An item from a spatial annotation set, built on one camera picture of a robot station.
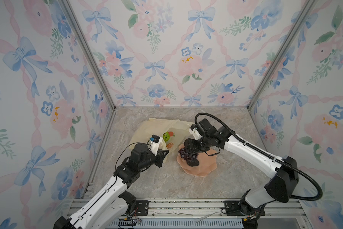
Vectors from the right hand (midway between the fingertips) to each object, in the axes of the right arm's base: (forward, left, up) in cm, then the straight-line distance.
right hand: (190, 149), depth 78 cm
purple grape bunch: (0, +2, -8) cm, 8 cm away
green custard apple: (+15, +14, -10) cm, 22 cm away
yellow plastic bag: (+22, +10, -15) cm, 28 cm away
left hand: (-3, +11, +2) cm, 12 cm away
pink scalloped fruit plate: (-2, -11, -14) cm, 18 cm away
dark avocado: (-2, -3, -12) cm, 12 cm away
